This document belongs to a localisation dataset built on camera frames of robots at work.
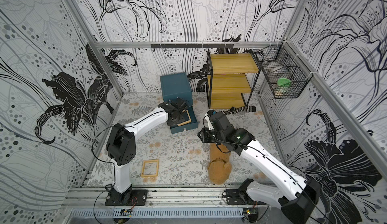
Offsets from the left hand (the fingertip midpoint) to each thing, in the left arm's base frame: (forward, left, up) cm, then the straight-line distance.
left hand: (179, 122), depth 92 cm
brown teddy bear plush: (-27, -23, +2) cm, 35 cm away
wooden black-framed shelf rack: (+31, -32, +12) cm, 46 cm away
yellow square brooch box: (-26, +14, -8) cm, 30 cm away
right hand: (-15, -13, +13) cm, 24 cm away
